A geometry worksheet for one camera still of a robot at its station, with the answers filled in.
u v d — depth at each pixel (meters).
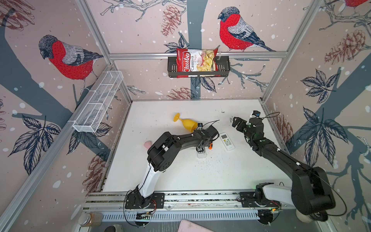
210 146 0.92
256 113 0.76
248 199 0.73
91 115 0.73
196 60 0.88
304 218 0.66
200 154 0.90
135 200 0.64
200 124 0.88
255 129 0.64
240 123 0.78
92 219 0.63
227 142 0.95
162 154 0.52
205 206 0.73
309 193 0.41
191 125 0.96
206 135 0.73
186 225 0.66
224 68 0.94
